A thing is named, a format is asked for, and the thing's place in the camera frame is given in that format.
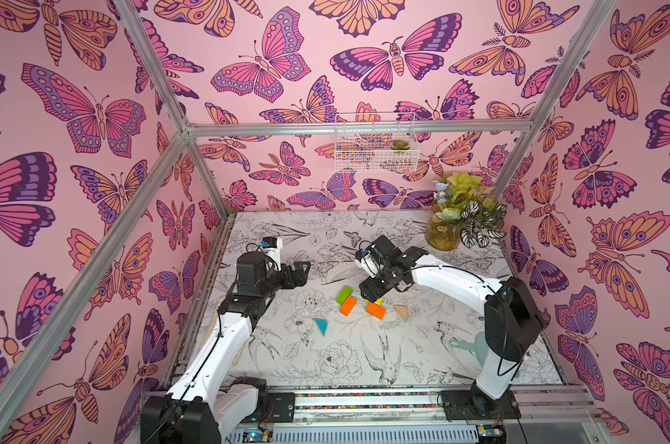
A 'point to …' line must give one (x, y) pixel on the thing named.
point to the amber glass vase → (441, 234)
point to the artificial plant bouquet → (464, 198)
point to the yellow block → (378, 302)
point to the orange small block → (375, 310)
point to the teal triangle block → (322, 326)
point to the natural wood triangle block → (402, 311)
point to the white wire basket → (376, 152)
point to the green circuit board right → (490, 430)
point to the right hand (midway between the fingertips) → (372, 284)
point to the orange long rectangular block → (348, 306)
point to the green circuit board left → (254, 436)
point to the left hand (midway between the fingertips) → (300, 262)
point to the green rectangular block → (344, 294)
